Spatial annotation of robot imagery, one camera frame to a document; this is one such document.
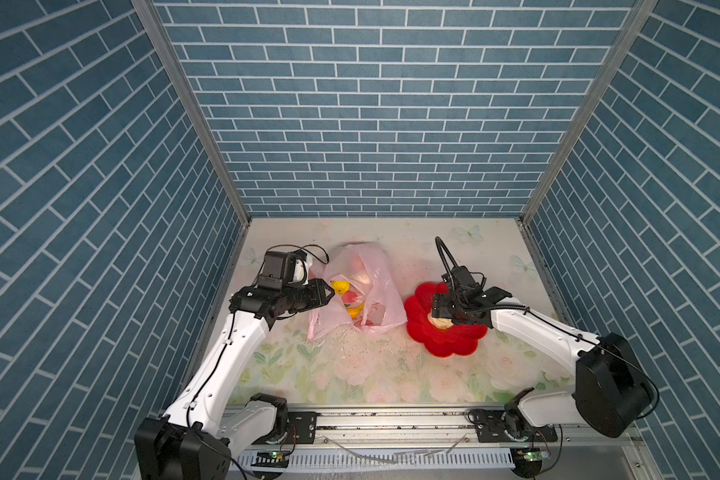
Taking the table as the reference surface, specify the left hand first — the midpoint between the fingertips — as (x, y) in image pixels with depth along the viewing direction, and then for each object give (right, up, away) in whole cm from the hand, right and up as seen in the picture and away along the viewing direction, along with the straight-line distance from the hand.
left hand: (330, 292), depth 77 cm
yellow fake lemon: (+1, -1, +18) cm, 18 cm away
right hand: (+31, -5, +11) cm, 34 cm away
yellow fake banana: (+5, -9, +16) cm, 19 cm away
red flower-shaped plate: (+36, -16, +10) cm, 41 cm away
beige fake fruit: (+32, -11, +11) cm, 35 cm away
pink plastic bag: (+8, +5, +20) cm, 22 cm away
